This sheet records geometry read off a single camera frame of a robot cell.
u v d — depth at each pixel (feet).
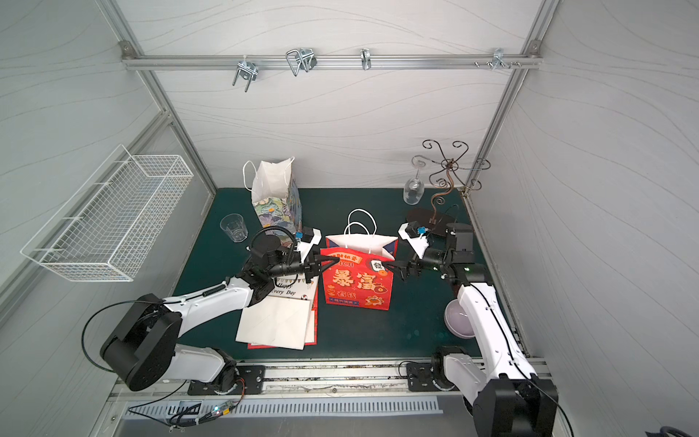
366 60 2.56
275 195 3.48
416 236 2.06
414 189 3.02
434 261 2.13
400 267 2.13
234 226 3.41
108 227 2.25
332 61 2.65
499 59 2.50
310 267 2.24
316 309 2.82
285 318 2.69
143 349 1.38
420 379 2.41
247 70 2.56
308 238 2.18
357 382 2.41
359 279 2.56
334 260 2.41
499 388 1.26
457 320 2.71
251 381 2.42
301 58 2.51
